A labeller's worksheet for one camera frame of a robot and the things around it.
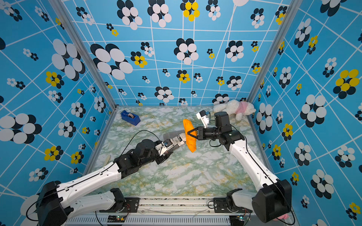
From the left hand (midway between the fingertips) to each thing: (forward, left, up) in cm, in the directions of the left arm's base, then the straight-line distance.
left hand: (171, 145), depth 76 cm
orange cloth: (-1, -11, +7) cm, 13 cm away
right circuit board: (-32, -34, -19) cm, 50 cm away
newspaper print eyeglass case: (+1, -5, +4) cm, 7 cm away
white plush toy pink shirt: (+37, -48, -8) cm, 61 cm away
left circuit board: (-31, +28, -21) cm, 47 cm away
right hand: (+4, -11, +7) cm, 13 cm away
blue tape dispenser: (+31, +34, -12) cm, 47 cm away
